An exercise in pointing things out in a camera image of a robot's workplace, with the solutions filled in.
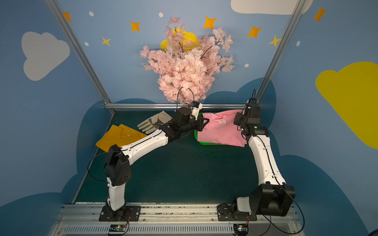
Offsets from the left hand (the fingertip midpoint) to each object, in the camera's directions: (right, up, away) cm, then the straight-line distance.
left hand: (209, 117), depth 79 cm
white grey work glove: (-40, -3, +35) cm, 53 cm away
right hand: (+20, +2, +1) cm, 20 cm away
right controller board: (+15, -57, -6) cm, 59 cm away
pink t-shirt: (+7, -6, +4) cm, 10 cm away
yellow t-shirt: (-61, -11, +26) cm, 67 cm away
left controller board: (-46, -55, -7) cm, 73 cm away
